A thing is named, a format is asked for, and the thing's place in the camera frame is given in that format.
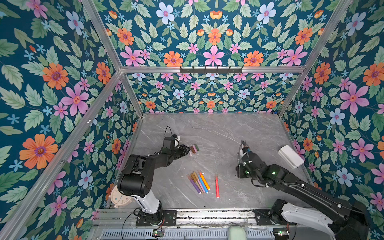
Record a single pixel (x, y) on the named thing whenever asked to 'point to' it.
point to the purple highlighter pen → (192, 181)
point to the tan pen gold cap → (197, 183)
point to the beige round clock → (119, 199)
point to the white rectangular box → (290, 157)
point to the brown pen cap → (193, 149)
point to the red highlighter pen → (217, 187)
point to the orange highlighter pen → (204, 179)
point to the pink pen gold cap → (199, 182)
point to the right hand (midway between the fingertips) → (234, 168)
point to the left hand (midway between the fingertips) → (190, 145)
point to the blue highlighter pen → (202, 183)
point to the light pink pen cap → (190, 153)
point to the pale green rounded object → (237, 232)
